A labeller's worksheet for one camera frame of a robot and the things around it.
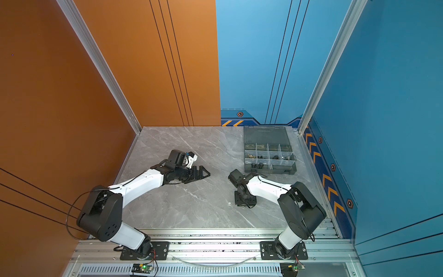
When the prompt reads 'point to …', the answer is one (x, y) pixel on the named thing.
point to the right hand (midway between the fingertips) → (242, 204)
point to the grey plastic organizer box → (269, 150)
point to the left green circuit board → (142, 268)
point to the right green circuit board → (296, 268)
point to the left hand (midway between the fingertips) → (205, 173)
